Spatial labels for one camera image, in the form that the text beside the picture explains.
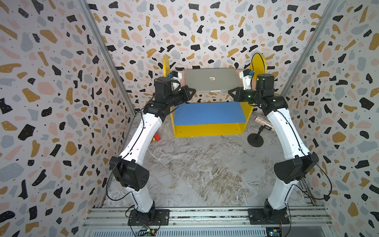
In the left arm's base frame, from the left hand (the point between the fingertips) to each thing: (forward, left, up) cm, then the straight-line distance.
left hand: (197, 89), depth 71 cm
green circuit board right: (-53, -36, -45) cm, 78 cm away
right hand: (+2, -16, -2) cm, 16 cm away
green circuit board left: (-52, +25, -45) cm, 73 cm away
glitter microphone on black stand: (-1, -41, -42) cm, 59 cm away
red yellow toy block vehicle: (+2, +29, -42) cm, 51 cm away
